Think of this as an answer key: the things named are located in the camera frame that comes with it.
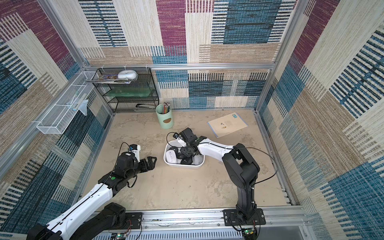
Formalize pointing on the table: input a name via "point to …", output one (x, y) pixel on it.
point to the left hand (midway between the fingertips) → (150, 159)
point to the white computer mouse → (171, 156)
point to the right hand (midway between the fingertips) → (187, 144)
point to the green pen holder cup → (165, 114)
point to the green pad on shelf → (129, 91)
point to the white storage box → (177, 144)
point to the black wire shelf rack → (122, 104)
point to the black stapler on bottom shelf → (142, 105)
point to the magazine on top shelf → (109, 79)
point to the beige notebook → (226, 125)
